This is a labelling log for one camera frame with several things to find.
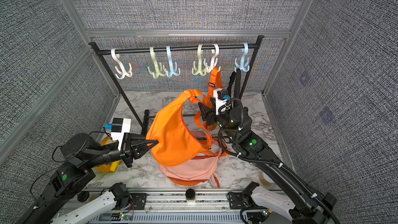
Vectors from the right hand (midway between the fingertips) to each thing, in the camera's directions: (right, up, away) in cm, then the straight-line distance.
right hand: (206, 97), depth 62 cm
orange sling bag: (-11, -18, -5) cm, 21 cm away
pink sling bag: (-2, -33, +13) cm, 36 cm away
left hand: (-15, -14, -14) cm, 25 cm away
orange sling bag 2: (-8, -41, +13) cm, 44 cm away
